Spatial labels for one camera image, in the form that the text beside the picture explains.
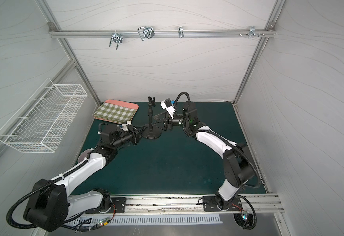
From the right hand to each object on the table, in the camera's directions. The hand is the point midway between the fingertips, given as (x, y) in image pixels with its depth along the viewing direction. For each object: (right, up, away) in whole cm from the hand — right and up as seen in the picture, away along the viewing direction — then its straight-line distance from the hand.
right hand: (152, 120), depth 72 cm
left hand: (-3, -4, +3) cm, 6 cm away
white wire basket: (-53, 0, -4) cm, 53 cm away
